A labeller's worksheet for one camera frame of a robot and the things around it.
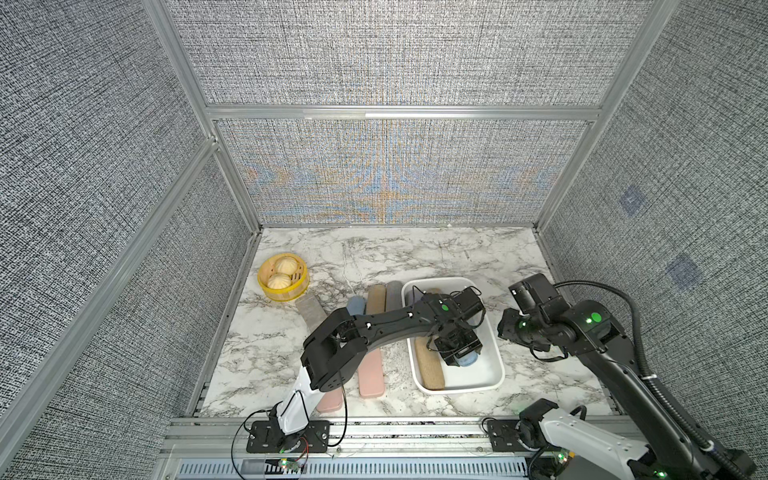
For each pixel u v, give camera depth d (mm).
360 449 732
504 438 729
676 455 381
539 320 492
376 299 965
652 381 402
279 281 969
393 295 970
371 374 821
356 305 951
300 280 984
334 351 489
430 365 815
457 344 695
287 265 1003
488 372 835
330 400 784
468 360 745
